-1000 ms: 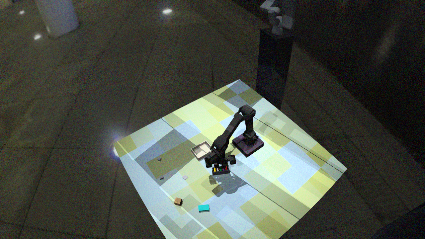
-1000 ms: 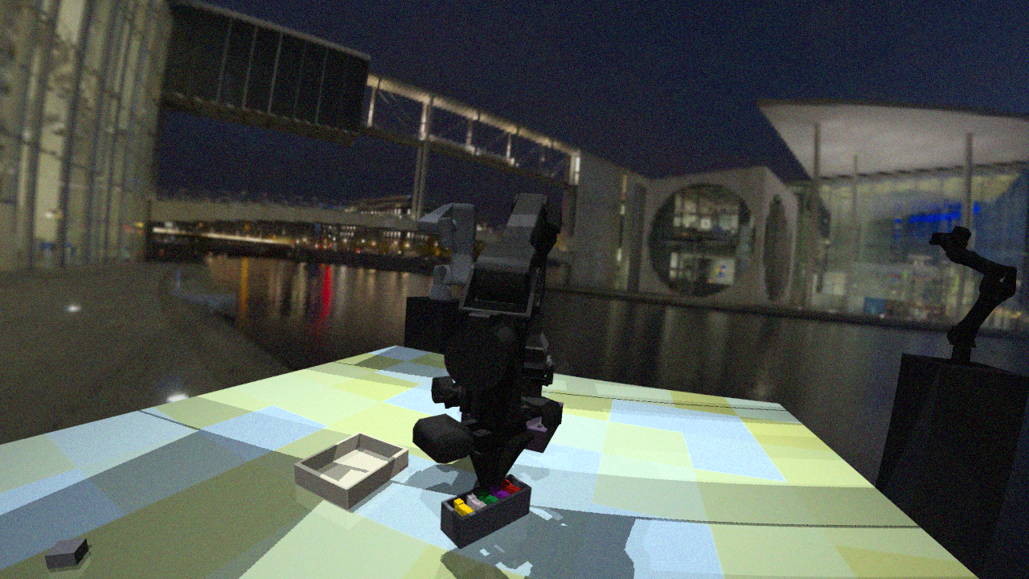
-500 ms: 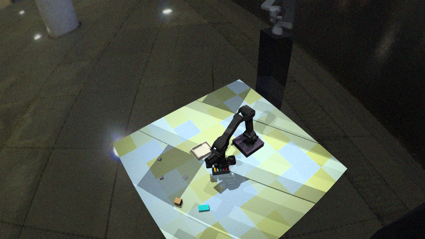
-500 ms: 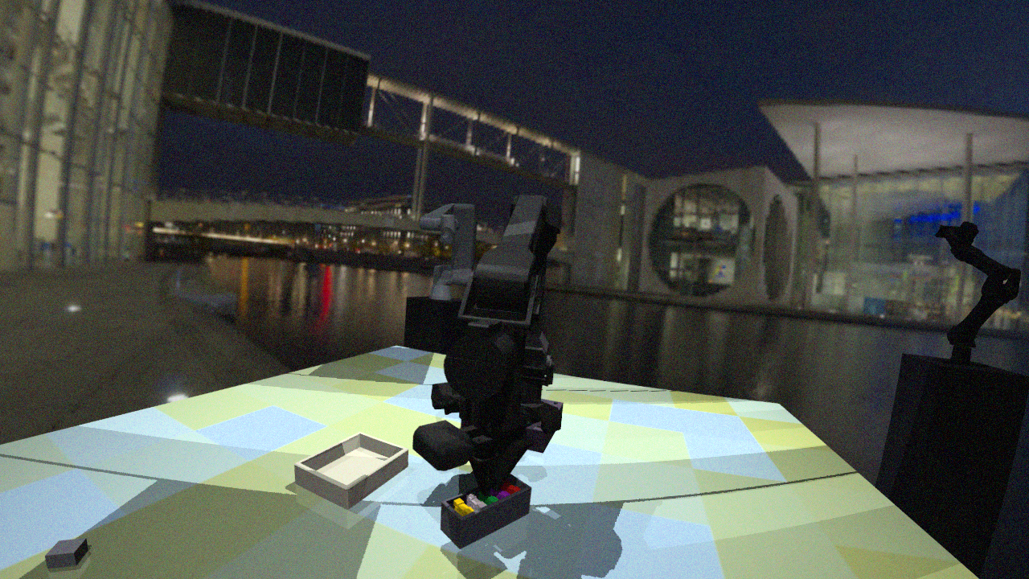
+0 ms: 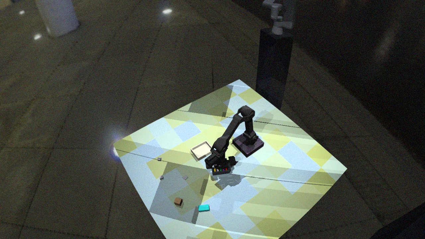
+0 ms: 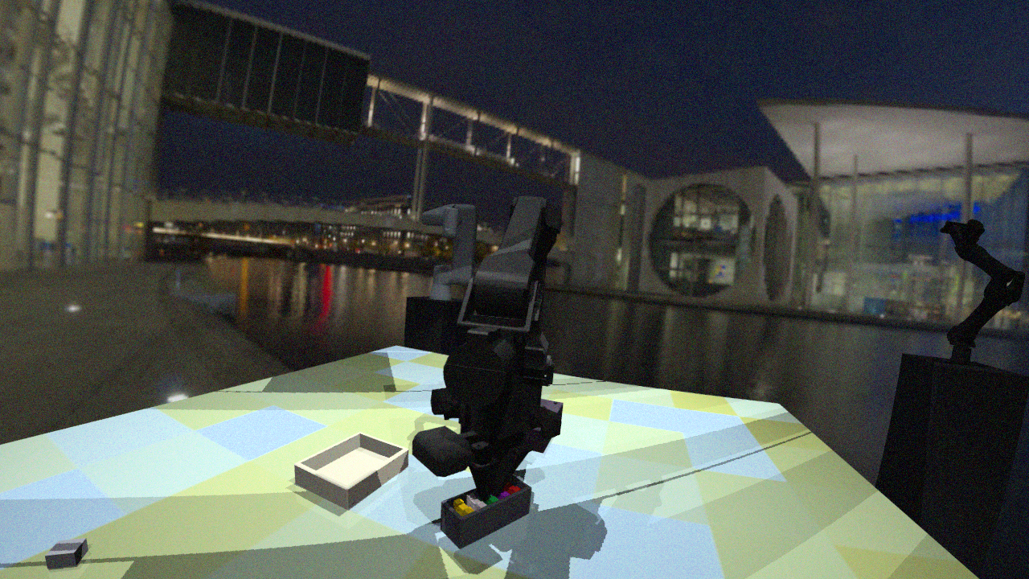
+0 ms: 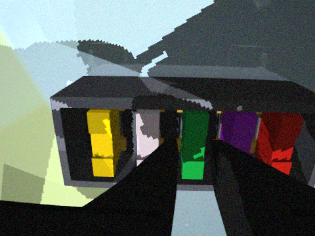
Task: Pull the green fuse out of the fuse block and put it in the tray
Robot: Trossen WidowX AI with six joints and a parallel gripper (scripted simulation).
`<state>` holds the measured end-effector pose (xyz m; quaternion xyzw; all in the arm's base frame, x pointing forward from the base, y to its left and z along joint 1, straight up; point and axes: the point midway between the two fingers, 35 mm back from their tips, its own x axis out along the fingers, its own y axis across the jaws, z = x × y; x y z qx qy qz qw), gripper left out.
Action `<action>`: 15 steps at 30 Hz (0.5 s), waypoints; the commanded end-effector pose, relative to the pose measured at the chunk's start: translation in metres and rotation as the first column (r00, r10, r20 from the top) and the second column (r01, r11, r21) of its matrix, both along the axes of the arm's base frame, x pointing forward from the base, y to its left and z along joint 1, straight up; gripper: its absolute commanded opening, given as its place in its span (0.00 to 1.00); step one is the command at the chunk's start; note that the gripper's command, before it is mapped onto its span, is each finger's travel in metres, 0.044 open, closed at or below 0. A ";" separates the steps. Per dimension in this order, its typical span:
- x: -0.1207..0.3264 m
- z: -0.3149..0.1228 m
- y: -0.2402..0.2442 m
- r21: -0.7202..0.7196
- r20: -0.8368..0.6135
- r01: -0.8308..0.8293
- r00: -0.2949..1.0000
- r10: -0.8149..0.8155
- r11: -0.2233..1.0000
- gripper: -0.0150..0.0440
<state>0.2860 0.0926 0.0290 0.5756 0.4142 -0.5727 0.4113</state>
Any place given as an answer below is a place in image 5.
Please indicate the cyan rectangular block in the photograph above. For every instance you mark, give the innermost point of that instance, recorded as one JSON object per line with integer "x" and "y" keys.
{"x": 203, "y": 207}

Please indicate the tan cube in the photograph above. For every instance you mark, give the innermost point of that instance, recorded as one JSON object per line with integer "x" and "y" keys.
{"x": 178, "y": 201}

